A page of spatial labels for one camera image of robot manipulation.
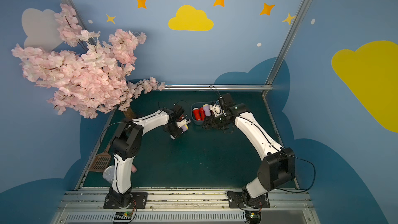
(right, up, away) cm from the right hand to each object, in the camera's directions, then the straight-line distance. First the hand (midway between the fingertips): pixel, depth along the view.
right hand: (212, 124), depth 82 cm
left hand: (-21, -6, +16) cm, 28 cm away
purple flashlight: (-2, +8, +21) cm, 23 cm away
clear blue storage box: (-8, +11, +26) cm, 29 cm away
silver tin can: (-53, -24, -5) cm, 58 cm away
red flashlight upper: (-18, +3, +11) cm, 21 cm away
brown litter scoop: (-63, -21, +4) cm, 66 cm away
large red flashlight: (-5, +5, +22) cm, 23 cm away
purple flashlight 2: (-16, -4, +15) cm, 22 cm away
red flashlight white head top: (-9, +5, +23) cm, 25 cm away
